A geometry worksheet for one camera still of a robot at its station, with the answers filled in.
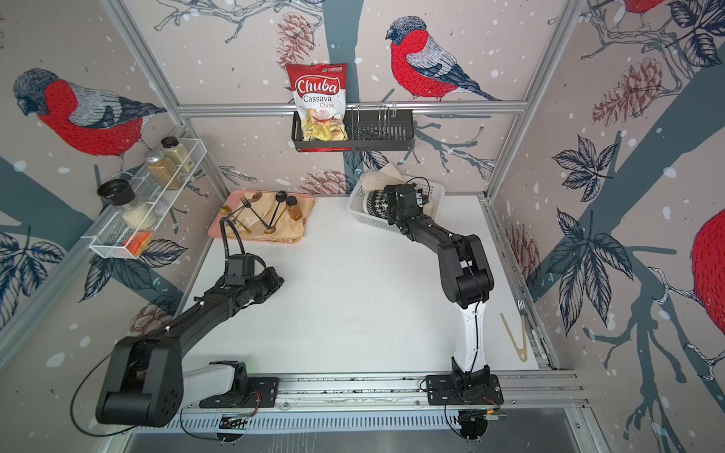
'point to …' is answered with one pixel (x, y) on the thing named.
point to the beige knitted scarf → (389, 175)
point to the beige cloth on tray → (265, 214)
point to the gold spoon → (227, 210)
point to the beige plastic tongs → (523, 353)
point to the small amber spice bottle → (294, 208)
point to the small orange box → (139, 242)
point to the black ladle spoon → (280, 196)
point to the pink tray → (223, 198)
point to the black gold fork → (247, 204)
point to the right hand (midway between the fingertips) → (381, 193)
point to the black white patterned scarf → (377, 204)
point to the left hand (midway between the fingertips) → (289, 272)
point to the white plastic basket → (355, 203)
